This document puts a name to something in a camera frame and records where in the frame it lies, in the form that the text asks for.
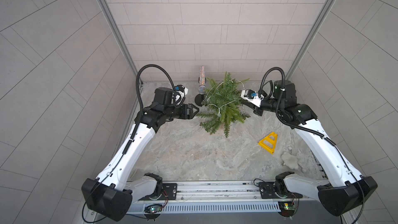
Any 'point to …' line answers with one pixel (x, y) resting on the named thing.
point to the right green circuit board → (287, 208)
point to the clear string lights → (218, 108)
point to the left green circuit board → (153, 208)
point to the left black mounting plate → (169, 192)
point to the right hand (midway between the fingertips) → (243, 97)
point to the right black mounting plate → (267, 190)
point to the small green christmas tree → (222, 99)
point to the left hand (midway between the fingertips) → (197, 108)
